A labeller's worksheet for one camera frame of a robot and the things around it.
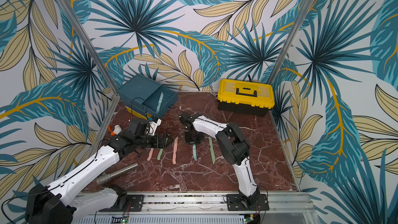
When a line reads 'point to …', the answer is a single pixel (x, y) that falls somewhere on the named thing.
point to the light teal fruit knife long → (159, 102)
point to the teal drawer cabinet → (146, 95)
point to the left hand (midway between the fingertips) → (166, 142)
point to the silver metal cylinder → (124, 169)
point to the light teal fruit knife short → (194, 151)
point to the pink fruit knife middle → (174, 157)
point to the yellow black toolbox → (245, 97)
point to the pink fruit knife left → (150, 154)
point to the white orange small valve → (117, 129)
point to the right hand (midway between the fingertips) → (193, 142)
